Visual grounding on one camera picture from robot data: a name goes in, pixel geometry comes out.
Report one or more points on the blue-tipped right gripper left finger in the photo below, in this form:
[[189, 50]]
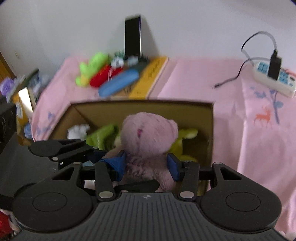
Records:
[[107, 171]]

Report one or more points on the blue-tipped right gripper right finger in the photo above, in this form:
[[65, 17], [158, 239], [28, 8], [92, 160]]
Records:
[[186, 174]]

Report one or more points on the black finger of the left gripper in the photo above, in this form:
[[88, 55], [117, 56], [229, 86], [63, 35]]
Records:
[[66, 152]]

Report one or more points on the pink teddy bear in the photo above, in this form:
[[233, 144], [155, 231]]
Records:
[[146, 139]]

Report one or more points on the white plush toy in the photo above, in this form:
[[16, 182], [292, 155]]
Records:
[[78, 132]]

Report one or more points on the brown cardboard box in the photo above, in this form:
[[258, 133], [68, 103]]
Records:
[[187, 115]]

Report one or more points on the black speaker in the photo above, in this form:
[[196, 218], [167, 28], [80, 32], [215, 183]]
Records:
[[7, 123]]

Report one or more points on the pink printed tablecloth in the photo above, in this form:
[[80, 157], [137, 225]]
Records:
[[254, 127]]

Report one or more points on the blue glasses case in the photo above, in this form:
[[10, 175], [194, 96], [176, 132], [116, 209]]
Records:
[[118, 83]]

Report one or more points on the red plush toy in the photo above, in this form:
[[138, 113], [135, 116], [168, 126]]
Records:
[[105, 74]]

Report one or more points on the yellow book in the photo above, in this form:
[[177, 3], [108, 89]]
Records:
[[143, 87]]

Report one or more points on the small panda plush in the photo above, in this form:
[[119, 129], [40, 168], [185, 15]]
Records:
[[120, 60]]

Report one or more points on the black charger adapter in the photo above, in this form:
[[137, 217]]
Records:
[[274, 66]]

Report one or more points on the black smartphone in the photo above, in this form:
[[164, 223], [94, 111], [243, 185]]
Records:
[[133, 35]]

